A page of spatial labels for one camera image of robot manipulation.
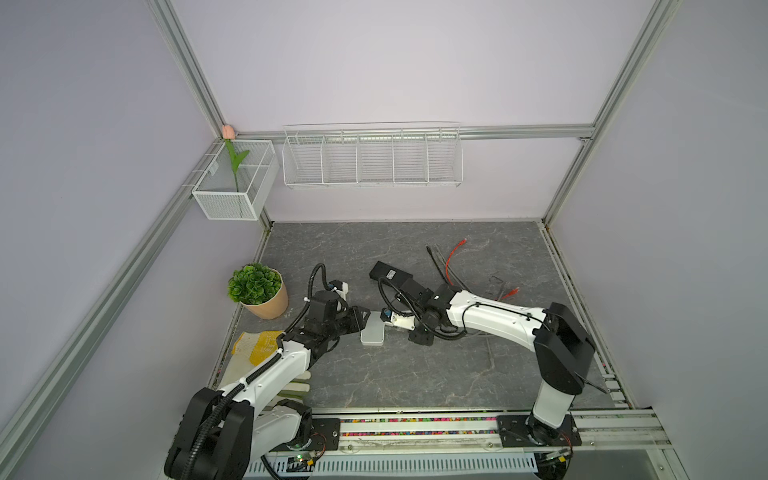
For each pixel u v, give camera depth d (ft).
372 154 3.36
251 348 2.85
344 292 2.61
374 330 2.90
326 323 2.18
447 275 3.44
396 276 3.35
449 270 3.45
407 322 2.48
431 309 2.03
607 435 2.43
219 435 1.31
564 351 1.50
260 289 2.82
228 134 2.93
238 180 2.92
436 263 3.55
